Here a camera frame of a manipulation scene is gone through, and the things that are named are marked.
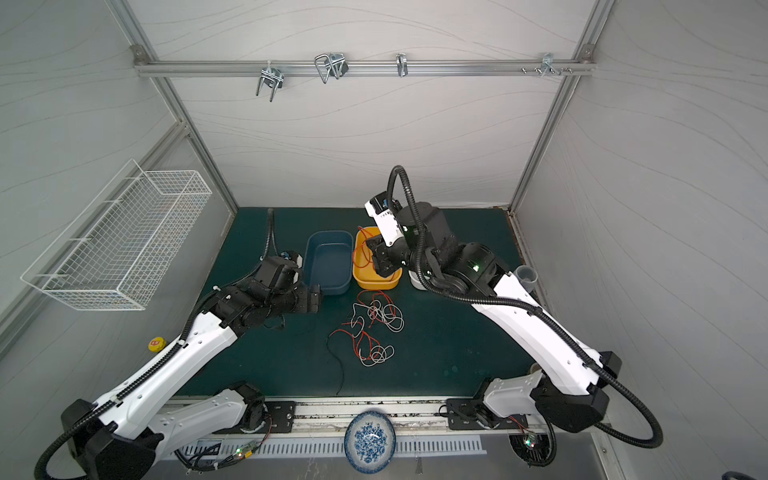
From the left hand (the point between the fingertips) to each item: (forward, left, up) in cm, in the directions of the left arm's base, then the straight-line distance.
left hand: (312, 289), depth 77 cm
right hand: (+2, -18, +22) cm, 28 cm away
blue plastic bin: (+20, +1, -16) cm, 25 cm away
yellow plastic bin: (+17, -11, -16) cm, 26 cm away
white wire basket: (0, +43, +15) cm, 46 cm away
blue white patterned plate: (-31, -17, -17) cm, 39 cm away
